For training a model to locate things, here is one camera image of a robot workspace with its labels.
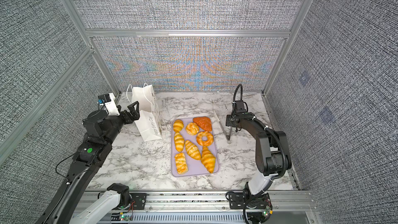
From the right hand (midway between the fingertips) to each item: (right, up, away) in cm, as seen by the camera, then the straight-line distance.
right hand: (233, 120), depth 97 cm
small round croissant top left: (-35, -3, +1) cm, 35 cm away
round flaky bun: (-25, -5, -2) cm, 26 cm away
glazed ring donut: (-16, -12, -6) cm, 21 cm away
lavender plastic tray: (-23, -24, -14) cm, 36 cm away
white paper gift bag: (-48, 0, -13) cm, 50 cm away
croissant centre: (-25, -15, -11) cm, 31 cm away
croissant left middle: (-33, -12, -6) cm, 35 cm away
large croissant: (-17, -20, -13) cm, 29 cm away
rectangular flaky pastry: (-31, -21, -15) cm, 40 cm away
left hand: (-52, +10, -28) cm, 60 cm away
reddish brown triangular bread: (-18, -1, +1) cm, 18 cm away
